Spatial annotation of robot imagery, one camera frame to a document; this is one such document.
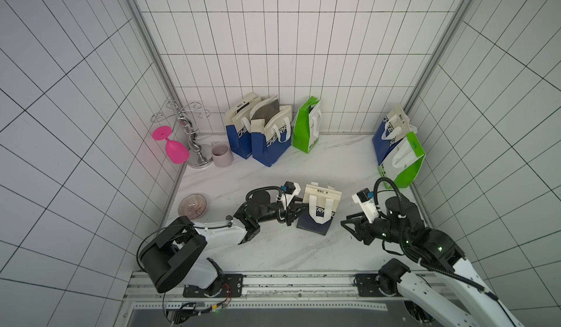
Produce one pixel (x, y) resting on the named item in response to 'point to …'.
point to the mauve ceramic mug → (221, 154)
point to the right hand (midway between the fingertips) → (342, 216)
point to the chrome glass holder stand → (201, 155)
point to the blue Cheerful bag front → (239, 127)
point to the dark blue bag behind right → (395, 125)
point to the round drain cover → (192, 205)
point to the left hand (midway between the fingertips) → (306, 206)
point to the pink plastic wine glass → (176, 152)
